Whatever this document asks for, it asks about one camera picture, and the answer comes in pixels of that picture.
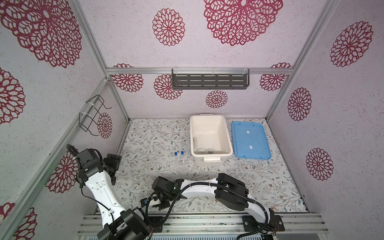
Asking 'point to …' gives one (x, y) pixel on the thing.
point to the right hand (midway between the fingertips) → (150, 201)
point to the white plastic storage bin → (210, 140)
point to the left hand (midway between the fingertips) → (119, 167)
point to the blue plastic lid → (250, 140)
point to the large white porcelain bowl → (201, 150)
